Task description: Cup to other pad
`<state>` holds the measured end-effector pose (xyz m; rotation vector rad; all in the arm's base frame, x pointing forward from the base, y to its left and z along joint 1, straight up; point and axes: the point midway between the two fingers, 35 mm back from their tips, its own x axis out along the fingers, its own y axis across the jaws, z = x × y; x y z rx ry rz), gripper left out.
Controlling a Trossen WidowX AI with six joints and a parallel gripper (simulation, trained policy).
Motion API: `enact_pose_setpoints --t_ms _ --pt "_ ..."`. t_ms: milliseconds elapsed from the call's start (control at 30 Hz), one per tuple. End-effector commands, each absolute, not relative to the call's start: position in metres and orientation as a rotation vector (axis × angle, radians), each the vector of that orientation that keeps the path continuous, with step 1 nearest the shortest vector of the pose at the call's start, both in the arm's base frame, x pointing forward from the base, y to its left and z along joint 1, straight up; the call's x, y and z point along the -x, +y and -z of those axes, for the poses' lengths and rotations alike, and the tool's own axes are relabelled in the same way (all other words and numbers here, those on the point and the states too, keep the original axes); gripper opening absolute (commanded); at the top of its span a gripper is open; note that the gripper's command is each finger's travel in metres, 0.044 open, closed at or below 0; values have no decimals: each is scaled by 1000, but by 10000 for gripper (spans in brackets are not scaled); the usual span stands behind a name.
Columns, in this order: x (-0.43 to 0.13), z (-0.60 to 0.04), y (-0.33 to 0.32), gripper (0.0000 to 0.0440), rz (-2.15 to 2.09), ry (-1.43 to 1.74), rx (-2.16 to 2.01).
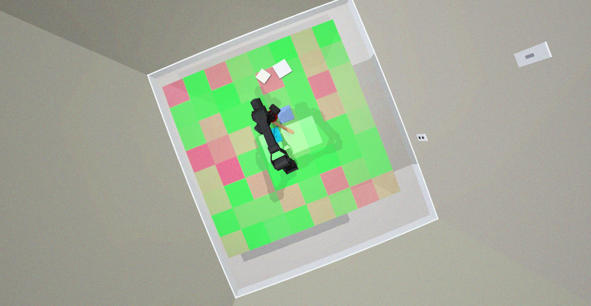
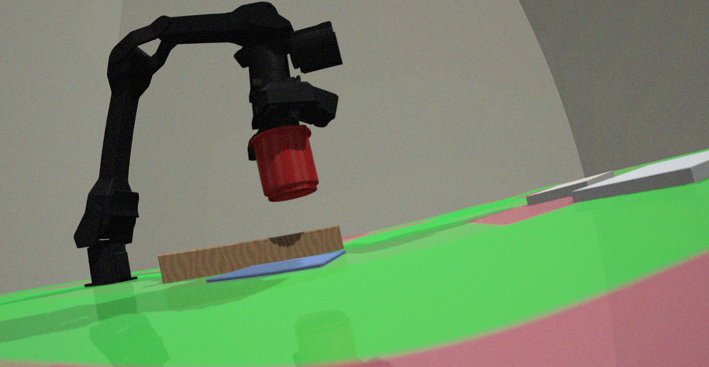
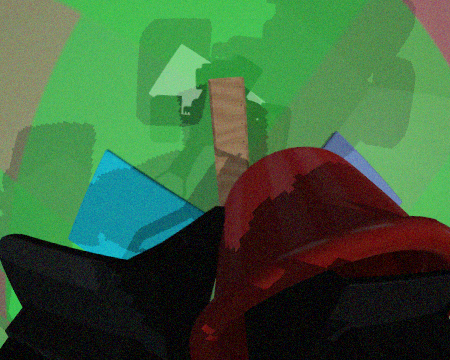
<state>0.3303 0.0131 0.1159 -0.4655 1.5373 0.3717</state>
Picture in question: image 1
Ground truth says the white flat slab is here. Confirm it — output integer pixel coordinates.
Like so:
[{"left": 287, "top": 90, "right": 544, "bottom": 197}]
[{"left": 272, "top": 59, "right": 292, "bottom": 79}]

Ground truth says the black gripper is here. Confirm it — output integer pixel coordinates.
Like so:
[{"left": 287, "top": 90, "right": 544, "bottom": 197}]
[{"left": 254, "top": 104, "right": 281, "bottom": 134}]

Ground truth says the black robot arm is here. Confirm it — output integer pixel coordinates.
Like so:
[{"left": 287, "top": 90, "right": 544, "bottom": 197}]
[{"left": 250, "top": 98, "right": 298, "bottom": 174}]

